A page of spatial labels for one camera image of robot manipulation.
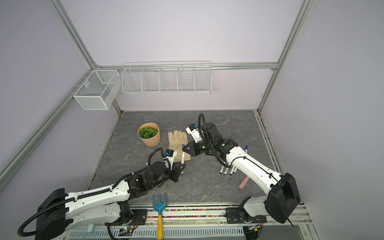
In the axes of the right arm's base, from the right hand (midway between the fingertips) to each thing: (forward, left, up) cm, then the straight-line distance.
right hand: (183, 150), depth 74 cm
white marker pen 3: (-2, -24, -21) cm, 32 cm away
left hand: (-6, 0, -7) cm, 9 cm away
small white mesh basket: (+39, +58, +7) cm, 70 cm away
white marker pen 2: (-1, -21, -21) cm, 30 cm away
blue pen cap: (+1, 0, +2) cm, 3 cm away
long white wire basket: (+50, +14, +9) cm, 53 cm away
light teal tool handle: (-31, +44, -19) cm, 56 cm away
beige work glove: (+20, +9, -20) cm, 30 cm away
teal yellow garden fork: (-22, +13, -20) cm, 32 cm away
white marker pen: (-4, +1, -3) cm, 5 cm away
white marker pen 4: (-1, -28, -21) cm, 35 cm away
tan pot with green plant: (+17, +24, -10) cm, 31 cm away
